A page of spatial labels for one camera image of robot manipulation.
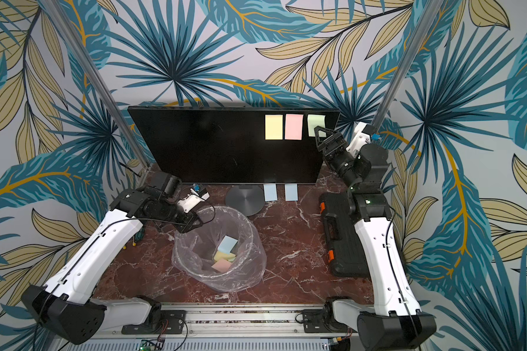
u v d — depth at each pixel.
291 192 0.91
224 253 0.80
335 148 0.53
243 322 0.75
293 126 0.64
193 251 0.69
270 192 0.90
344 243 0.84
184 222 0.64
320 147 0.55
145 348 0.71
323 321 0.73
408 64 0.80
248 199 1.05
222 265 0.72
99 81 0.85
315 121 0.64
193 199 0.65
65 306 0.36
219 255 0.80
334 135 0.54
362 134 0.55
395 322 0.37
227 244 0.79
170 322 0.73
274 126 0.64
